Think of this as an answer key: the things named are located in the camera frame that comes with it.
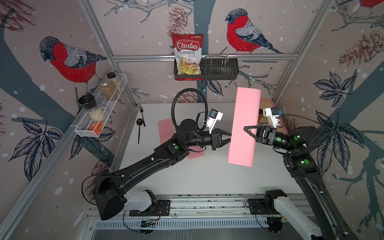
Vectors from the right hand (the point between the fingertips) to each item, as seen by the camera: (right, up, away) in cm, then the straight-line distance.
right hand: (244, 130), depth 56 cm
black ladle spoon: (-62, +1, +54) cm, 82 cm away
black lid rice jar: (-65, +7, +12) cm, 67 cm away
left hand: (-3, -2, -2) cm, 4 cm away
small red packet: (-63, +1, +7) cm, 63 cm away
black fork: (-63, +10, +62) cm, 89 cm away
